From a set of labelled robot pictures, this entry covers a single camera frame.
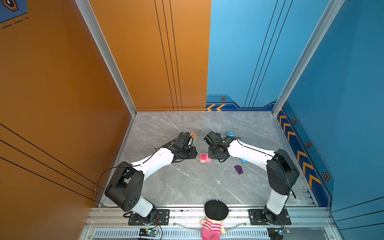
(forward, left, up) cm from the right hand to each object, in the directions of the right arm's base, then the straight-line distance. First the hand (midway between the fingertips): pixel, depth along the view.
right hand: (211, 155), depth 89 cm
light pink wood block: (-2, +4, -4) cm, 6 cm away
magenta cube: (+2, +4, -3) cm, 6 cm away
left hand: (+1, +10, +3) cm, 10 cm away
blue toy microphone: (+18, -14, -2) cm, 23 cm away
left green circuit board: (-37, +32, -7) cm, 49 cm away
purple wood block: (-6, -17, -6) cm, 19 cm away
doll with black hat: (-30, 0, +2) cm, 30 cm away
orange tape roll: (+19, +12, -4) cm, 23 cm away
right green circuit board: (-37, -30, -8) cm, 48 cm away
